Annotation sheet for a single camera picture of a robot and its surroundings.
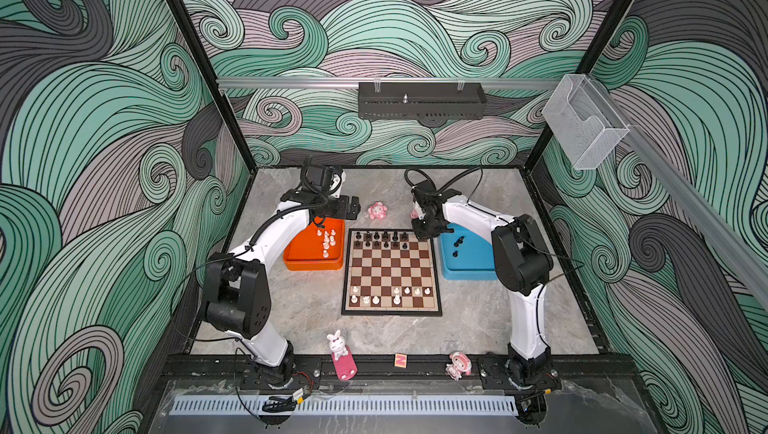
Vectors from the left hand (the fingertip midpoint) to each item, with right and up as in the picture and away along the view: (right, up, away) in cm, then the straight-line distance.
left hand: (347, 203), depth 89 cm
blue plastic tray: (+37, -17, +4) cm, 41 cm away
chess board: (+13, -21, +1) cm, 25 cm away
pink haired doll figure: (+30, -39, -16) cm, 52 cm away
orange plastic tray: (-11, -15, +7) cm, 20 cm away
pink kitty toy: (+9, -3, +15) cm, 17 cm away
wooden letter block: (+15, -39, -14) cm, 45 cm away
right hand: (+24, -10, +9) cm, 28 cm away
